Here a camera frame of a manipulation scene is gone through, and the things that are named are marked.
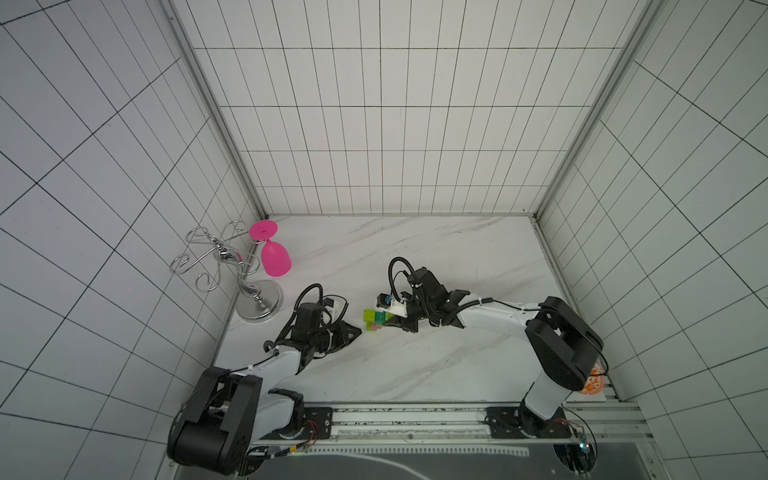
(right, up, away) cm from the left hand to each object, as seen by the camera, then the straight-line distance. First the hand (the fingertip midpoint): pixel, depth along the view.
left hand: (357, 336), depth 86 cm
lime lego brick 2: (+9, +8, -6) cm, 13 cm away
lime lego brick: (+4, +8, -5) cm, 10 cm away
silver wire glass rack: (-32, +9, +8) cm, 34 cm away
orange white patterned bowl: (+64, -9, -9) cm, 65 cm away
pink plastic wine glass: (-24, +22, 0) cm, 33 cm away
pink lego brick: (+6, +3, -1) cm, 6 cm away
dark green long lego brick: (+7, +7, -4) cm, 11 cm away
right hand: (+9, +9, +1) cm, 13 cm away
